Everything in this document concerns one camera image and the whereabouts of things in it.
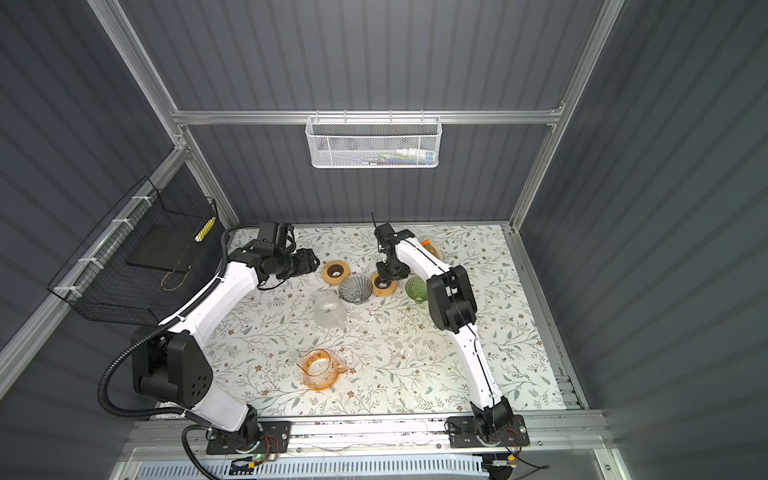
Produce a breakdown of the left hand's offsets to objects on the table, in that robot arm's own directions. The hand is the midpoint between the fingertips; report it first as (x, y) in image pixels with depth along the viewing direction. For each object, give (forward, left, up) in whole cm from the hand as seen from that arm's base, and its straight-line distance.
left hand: (311, 263), depth 87 cm
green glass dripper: (-2, -32, -12) cm, 34 cm away
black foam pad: (+1, +36, +8) cm, 37 cm away
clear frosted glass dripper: (-6, -4, -17) cm, 19 cm away
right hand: (+4, -24, -17) cm, 30 cm away
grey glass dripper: (-1, -12, -13) cm, 18 cm away
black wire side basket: (-15, +42, +15) cm, 47 cm away
